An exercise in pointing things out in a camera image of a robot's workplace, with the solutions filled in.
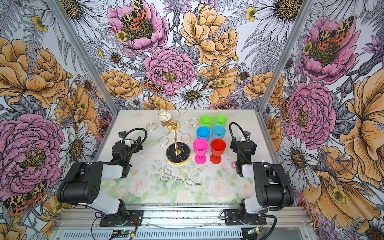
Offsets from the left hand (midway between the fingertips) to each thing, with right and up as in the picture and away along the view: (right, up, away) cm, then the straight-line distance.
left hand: (133, 141), depth 94 cm
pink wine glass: (+41, -3, -5) cm, 42 cm away
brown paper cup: (+17, +15, +13) cm, 26 cm away
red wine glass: (+51, -2, -10) cm, 52 cm away
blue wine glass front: (+43, +6, -4) cm, 43 cm away
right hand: (+67, -1, 0) cm, 67 cm away
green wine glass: (+55, +13, +6) cm, 57 cm away
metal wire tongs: (+21, -21, -7) cm, 30 cm away
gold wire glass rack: (+27, -8, 0) cm, 28 cm away
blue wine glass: (+53, +6, 0) cm, 53 cm away
